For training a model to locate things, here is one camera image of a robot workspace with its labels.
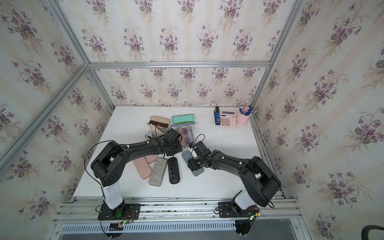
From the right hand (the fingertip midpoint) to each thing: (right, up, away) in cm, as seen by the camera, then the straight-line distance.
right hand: (195, 163), depth 89 cm
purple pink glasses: (-5, +16, +10) cm, 19 cm away
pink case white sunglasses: (-28, +18, +14) cm, 36 cm away
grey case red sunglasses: (-21, -3, -5) cm, 22 cm away
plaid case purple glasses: (-11, +20, +15) cm, 27 cm away
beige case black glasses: (-12, -3, -5) cm, 14 cm away
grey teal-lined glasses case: (-9, +27, +20) cm, 34 cm away
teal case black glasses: (-5, +5, +1) cm, 7 cm away
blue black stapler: (+17, +30, +25) cm, 43 cm away
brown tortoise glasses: (-27, +24, +19) cm, 41 cm away
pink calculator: (+25, +28, +22) cm, 44 cm away
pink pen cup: (+35, +27, +19) cm, 48 cm away
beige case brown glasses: (-25, +27, +20) cm, 42 cm away
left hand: (-8, +8, +5) cm, 12 cm away
